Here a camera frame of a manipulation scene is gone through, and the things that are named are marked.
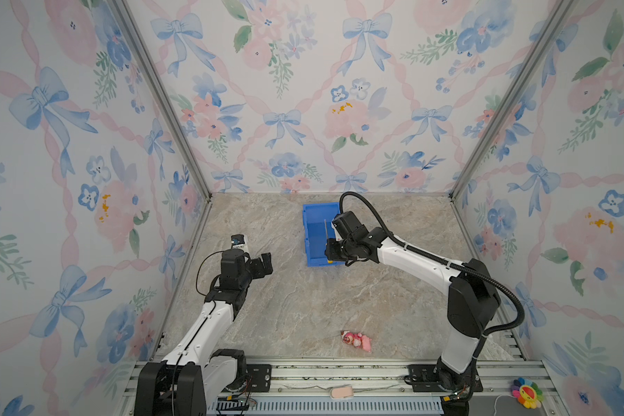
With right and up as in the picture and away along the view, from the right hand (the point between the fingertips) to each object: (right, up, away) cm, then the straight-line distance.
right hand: (325, 250), depth 87 cm
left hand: (-23, -1, -1) cm, 23 cm away
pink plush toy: (+9, -26, -9) cm, 29 cm away
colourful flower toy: (+54, -37, -17) cm, 68 cm away
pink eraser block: (+3, -37, -17) cm, 41 cm away
